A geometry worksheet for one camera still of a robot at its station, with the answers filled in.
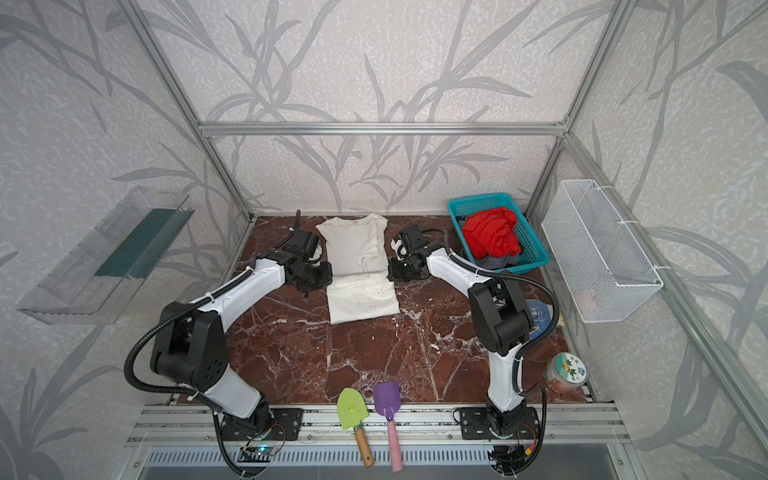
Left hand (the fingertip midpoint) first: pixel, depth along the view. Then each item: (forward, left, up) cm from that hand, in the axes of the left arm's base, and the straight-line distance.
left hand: (336, 271), depth 90 cm
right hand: (+4, -16, -2) cm, 17 cm away
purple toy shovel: (-33, -17, -10) cm, 39 cm away
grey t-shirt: (+6, -51, -3) cm, 52 cm away
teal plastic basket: (+11, -65, -4) cm, 66 cm away
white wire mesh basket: (-13, -63, +24) cm, 69 cm away
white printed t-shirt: (-2, -7, -4) cm, 8 cm away
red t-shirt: (+16, -51, 0) cm, 53 cm away
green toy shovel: (-36, -8, -10) cm, 38 cm away
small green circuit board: (-45, +15, -13) cm, 49 cm away
